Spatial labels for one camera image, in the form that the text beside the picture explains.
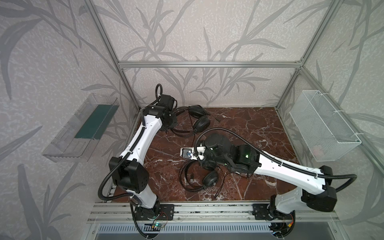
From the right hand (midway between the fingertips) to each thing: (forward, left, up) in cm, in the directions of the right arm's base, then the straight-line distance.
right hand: (192, 142), depth 64 cm
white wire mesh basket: (+2, -58, +1) cm, 58 cm away
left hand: (+19, +11, -8) cm, 24 cm away
